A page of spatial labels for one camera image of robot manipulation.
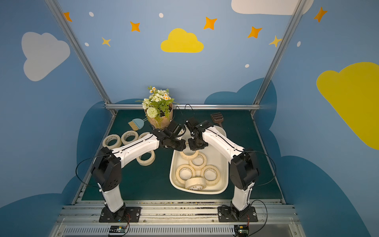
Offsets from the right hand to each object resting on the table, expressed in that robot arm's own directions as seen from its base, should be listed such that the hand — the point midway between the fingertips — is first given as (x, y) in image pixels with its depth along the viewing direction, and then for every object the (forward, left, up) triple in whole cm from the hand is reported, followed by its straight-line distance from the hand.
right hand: (197, 146), depth 87 cm
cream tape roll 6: (-18, +9, -9) cm, 22 cm away
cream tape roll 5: (-8, +4, +1) cm, 9 cm away
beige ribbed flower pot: (+20, +28, -4) cm, 34 cm away
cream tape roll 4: (-8, +30, -9) cm, 32 cm away
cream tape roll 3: (+13, +40, -9) cm, 43 cm away
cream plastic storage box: (-1, -11, -13) cm, 17 cm away
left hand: (+1, +8, 0) cm, 8 cm away
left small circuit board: (-43, +38, -13) cm, 59 cm away
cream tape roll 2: (+13, +50, -9) cm, 52 cm away
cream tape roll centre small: (-5, -2, -11) cm, 12 cm away
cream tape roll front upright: (-22, 0, -1) cm, 22 cm away
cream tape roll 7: (-18, -10, -9) cm, 23 cm away
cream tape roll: (+8, +61, -8) cm, 63 cm away
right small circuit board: (-39, -24, -15) cm, 48 cm away
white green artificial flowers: (+18, +25, +16) cm, 35 cm away
